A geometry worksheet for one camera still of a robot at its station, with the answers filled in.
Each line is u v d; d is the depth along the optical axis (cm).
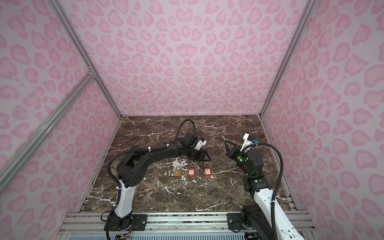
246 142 68
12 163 53
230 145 72
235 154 66
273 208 47
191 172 88
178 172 89
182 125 79
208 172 88
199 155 82
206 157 85
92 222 75
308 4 69
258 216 60
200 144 86
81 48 82
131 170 53
